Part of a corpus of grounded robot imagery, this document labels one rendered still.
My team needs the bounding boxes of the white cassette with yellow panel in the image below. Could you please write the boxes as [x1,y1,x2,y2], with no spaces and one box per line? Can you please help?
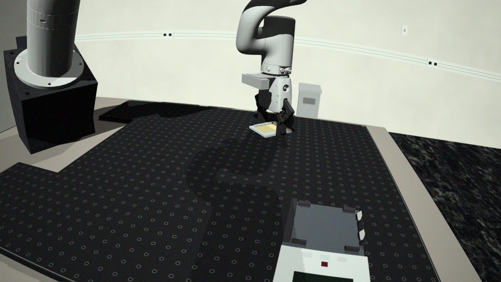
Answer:
[249,121,292,138]

